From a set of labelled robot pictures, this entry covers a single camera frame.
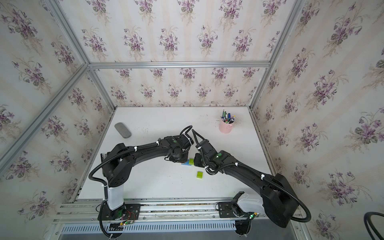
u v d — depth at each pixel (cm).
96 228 76
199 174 84
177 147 64
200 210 75
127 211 72
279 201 40
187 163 84
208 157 62
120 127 104
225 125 99
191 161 87
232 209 66
